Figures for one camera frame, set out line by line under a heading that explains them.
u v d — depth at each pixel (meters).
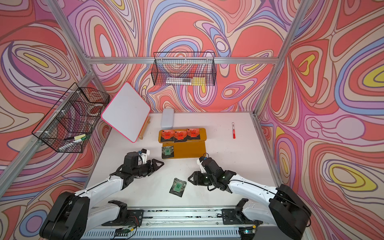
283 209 0.41
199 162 0.78
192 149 0.98
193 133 0.90
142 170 0.74
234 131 1.08
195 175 0.73
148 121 1.09
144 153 0.81
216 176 0.63
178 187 0.82
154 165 0.78
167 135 0.88
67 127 0.73
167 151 0.96
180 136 0.88
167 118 1.16
